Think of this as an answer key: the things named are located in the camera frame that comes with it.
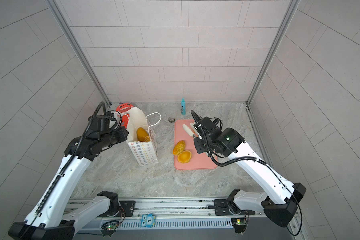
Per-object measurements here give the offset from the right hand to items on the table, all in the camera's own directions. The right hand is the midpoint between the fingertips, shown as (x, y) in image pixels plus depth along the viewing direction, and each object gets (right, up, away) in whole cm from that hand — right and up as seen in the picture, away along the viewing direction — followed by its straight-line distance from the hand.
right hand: (197, 144), depth 69 cm
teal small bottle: (-8, +20, +35) cm, 41 cm away
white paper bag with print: (-25, -5, +4) cm, 26 cm away
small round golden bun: (-9, -6, +19) cm, 22 cm away
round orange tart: (-7, -10, +15) cm, 19 cm away
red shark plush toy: (-49, +18, +33) cm, 62 cm away
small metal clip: (-16, +10, +36) cm, 41 cm away
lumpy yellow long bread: (-28, 0, +15) cm, 32 cm away
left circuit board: (-39, -35, -5) cm, 52 cm away
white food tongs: (-5, +7, +2) cm, 8 cm away
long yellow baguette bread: (-33, +2, +21) cm, 39 cm away
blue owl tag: (-22, -34, -3) cm, 41 cm away
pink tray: (+2, -13, +15) cm, 20 cm away
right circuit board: (+20, -37, -1) cm, 42 cm away
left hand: (-31, +6, +3) cm, 32 cm away
